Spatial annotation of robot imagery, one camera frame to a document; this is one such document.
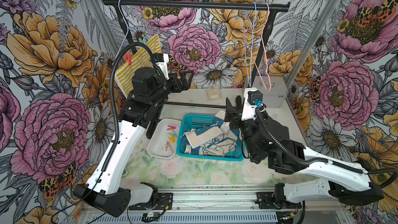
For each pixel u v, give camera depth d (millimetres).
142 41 727
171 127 992
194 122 968
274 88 1037
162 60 532
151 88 473
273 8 525
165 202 733
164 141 948
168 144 917
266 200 740
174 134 965
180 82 547
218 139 849
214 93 1192
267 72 1147
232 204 745
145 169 849
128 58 650
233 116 446
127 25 613
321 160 384
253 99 387
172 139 941
